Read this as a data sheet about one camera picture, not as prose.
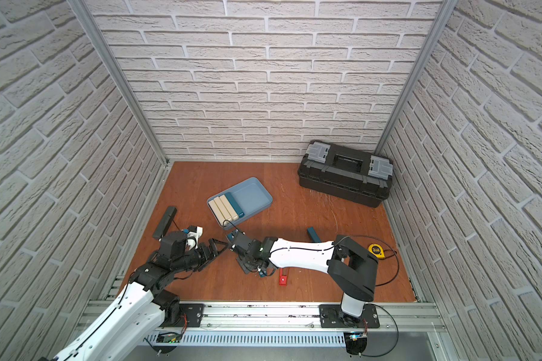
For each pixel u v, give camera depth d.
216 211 0.97
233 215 0.96
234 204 1.00
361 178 0.92
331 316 0.73
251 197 1.04
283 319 0.75
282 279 0.79
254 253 0.61
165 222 0.95
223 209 0.97
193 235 0.74
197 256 0.68
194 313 0.73
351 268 0.45
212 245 0.71
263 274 0.81
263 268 0.57
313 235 0.90
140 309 0.52
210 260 0.69
